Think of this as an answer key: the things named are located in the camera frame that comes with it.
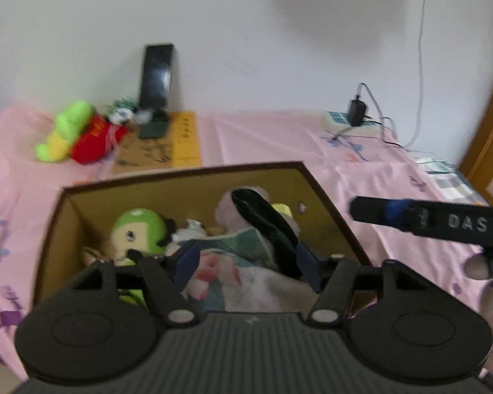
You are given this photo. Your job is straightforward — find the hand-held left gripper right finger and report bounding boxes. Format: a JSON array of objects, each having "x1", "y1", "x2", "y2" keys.
[{"x1": 298, "y1": 243, "x2": 457, "y2": 327}]

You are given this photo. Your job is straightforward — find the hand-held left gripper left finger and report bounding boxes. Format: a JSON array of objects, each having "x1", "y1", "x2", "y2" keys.
[{"x1": 45, "y1": 250, "x2": 202, "y2": 328}]

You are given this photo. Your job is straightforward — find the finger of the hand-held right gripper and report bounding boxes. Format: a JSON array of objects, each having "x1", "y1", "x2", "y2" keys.
[{"x1": 348, "y1": 196, "x2": 411, "y2": 232}]

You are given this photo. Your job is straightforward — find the brown cardboard shoe box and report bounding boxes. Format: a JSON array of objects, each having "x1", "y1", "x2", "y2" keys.
[{"x1": 33, "y1": 161, "x2": 374, "y2": 308}]

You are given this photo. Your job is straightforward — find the green frog plush toy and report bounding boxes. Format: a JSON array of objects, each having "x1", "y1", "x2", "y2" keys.
[{"x1": 107, "y1": 208, "x2": 177, "y2": 267}]

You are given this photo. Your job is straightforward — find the dark velvet cloth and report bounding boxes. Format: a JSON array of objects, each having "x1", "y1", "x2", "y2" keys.
[{"x1": 232, "y1": 189, "x2": 302, "y2": 280}]

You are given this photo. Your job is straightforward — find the patterned beige green sock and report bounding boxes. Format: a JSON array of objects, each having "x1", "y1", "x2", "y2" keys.
[{"x1": 181, "y1": 230, "x2": 325, "y2": 313}]

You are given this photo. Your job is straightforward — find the pink plush toy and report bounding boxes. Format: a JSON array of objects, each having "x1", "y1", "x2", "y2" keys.
[{"x1": 216, "y1": 186, "x2": 272, "y2": 234}]

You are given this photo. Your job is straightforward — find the striped blanket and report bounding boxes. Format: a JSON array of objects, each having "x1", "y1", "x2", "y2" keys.
[{"x1": 415, "y1": 158, "x2": 489, "y2": 206}]

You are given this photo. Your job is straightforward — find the black power adapter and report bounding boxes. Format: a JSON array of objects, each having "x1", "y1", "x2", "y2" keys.
[{"x1": 347, "y1": 98, "x2": 368, "y2": 127}]

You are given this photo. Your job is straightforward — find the white power strip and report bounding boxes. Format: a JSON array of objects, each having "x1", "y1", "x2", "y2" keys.
[{"x1": 321, "y1": 110, "x2": 383, "y2": 136}]

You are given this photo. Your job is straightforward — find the pink printed bed sheet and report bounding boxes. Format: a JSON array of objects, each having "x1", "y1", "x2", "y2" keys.
[{"x1": 0, "y1": 104, "x2": 493, "y2": 378}]

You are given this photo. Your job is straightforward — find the dark green wallet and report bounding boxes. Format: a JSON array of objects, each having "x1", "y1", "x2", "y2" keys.
[{"x1": 139, "y1": 121, "x2": 170, "y2": 139}]

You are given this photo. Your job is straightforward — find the red plush toy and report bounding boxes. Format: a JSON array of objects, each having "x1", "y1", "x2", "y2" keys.
[{"x1": 70, "y1": 115, "x2": 128, "y2": 165}]

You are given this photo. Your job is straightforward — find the small panda plush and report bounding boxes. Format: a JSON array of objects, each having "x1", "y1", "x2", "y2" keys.
[{"x1": 107, "y1": 98, "x2": 142, "y2": 126}]

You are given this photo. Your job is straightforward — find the lime green caterpillar plush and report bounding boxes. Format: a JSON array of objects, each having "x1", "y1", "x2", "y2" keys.
[{"x1": 35, "y1": 99, "x2": 95, "y2": 163}]

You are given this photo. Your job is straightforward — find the wooden bed frame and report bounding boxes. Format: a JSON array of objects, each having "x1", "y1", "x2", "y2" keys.
[{"x1": 460, "y1": 49, "x2": 493, "y2": 206}]

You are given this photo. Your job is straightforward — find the black charger with cables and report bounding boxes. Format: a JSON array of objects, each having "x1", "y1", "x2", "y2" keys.
[{"x1": 355, "y1": 83, "x2": 403, "y2": 148}]

